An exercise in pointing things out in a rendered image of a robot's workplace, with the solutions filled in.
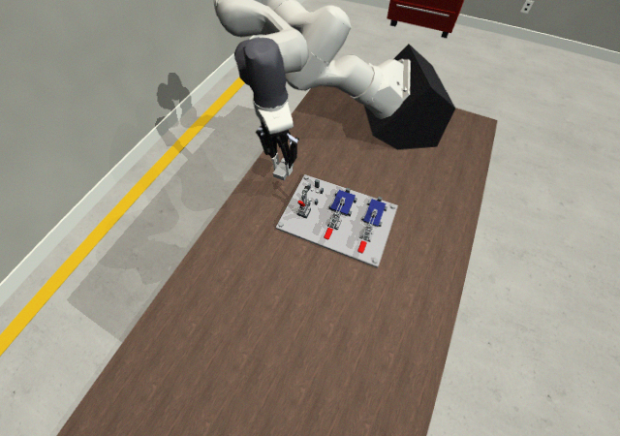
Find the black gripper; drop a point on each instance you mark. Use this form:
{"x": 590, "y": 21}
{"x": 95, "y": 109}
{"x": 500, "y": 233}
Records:
{"x": 270, "y": 143}

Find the blue rectangular block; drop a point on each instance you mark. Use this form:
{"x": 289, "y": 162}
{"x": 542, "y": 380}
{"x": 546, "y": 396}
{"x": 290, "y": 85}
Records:
{"x": 380, "y": 206}

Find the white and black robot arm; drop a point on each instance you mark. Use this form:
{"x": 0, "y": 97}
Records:
{"x": 307, "y": 47}

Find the blue metal block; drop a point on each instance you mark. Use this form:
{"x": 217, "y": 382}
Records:
{"x": 348, "y": 202}

